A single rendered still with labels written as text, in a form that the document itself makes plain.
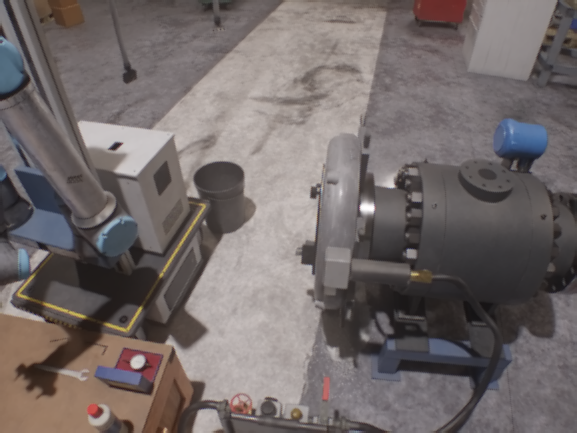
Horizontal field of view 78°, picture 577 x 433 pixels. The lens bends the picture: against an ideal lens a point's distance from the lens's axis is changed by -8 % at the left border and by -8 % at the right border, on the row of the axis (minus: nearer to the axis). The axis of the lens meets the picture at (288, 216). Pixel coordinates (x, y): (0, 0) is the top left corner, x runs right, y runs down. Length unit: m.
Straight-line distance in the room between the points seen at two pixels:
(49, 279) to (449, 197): 1.86
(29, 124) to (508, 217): 1.53
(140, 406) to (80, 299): 0.72
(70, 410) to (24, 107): 1.00
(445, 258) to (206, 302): 1.29
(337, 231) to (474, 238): 0.51
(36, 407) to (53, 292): 0.66
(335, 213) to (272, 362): 0.92
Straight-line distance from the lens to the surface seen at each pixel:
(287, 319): 2.09
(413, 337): 1.82
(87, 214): 1.26
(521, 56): 5.30
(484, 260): 1.55
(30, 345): 1.77
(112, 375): 1.42
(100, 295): 1.98
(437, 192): 1.51
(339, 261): 1.25
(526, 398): 2.20
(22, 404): 1.66
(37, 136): 1.10
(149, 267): 1.99
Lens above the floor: 1.78
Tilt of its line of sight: 43 degrees down
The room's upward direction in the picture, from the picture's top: straight up
